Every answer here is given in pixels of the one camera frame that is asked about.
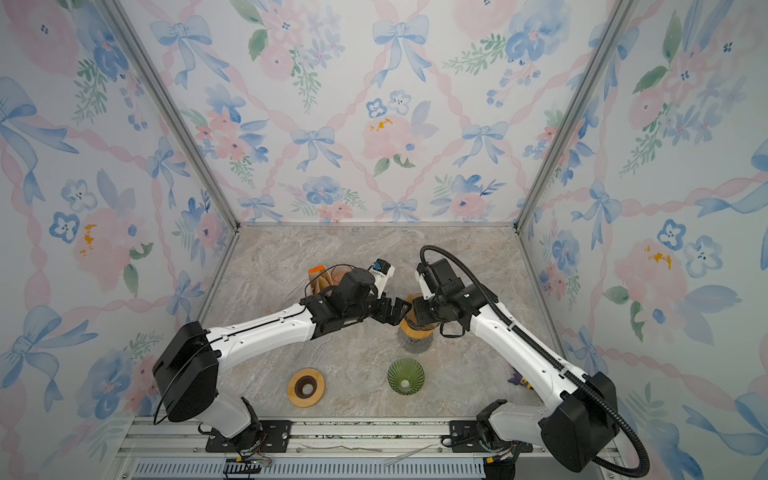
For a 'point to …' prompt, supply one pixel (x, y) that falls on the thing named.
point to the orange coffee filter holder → (320, 279)
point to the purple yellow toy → (519, 379)
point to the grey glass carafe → (415, 346)
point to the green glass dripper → (406, 376)
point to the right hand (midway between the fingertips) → (420, 307)
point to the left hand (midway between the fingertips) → (401, 299)
